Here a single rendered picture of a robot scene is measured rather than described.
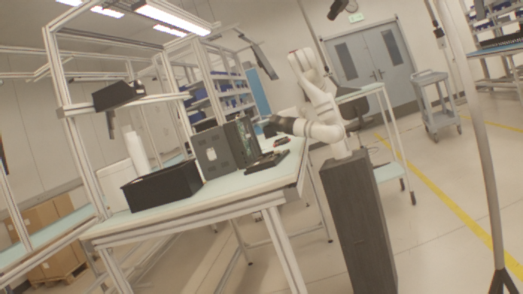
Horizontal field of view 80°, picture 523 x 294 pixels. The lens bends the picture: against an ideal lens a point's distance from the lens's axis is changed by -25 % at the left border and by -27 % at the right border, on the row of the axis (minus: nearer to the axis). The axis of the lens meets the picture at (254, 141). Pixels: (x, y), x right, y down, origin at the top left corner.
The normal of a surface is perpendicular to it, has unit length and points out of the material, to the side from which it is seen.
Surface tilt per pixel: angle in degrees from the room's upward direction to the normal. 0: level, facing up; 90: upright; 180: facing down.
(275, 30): 90
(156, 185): 90
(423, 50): 90
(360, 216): 90
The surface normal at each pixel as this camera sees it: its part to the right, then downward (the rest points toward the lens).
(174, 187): -0.15, 0.14
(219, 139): 0.10, 0.05
